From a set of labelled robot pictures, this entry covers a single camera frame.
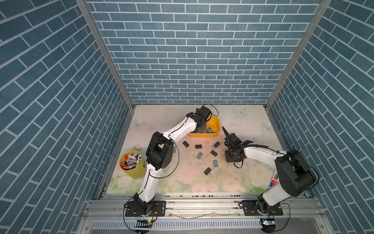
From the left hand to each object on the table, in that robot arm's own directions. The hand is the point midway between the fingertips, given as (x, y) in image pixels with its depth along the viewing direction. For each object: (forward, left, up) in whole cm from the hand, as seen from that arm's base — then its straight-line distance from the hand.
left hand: (203, 128), depth 96 cm
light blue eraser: (-15, +2, -10) cm, 18 cm away
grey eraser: (+4, -5, -7) cm, 10 cm away
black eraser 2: (-7, -10, -9) cm, 15 cm away
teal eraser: (-11, +19, -10) cm, 24 cm away
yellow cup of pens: (-25, +40, 0) cm, 47 cm away
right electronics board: (-51, -32, -13) cm, 62 cm away
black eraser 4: (-25, -2, -9) cm, 27 cm away
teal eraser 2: (-20, -8, -10) cm, 24 cm away
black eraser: (-9, +2, -9) cm, 12 cm away
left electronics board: (-50, +32, -13) cm, 61 cm away
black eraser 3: (-14, -7, -9) cm, 18 cm away
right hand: (-17, -17, -9) cm, 26 cm away
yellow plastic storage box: (+11, -9, -7) cm, 16 cm away
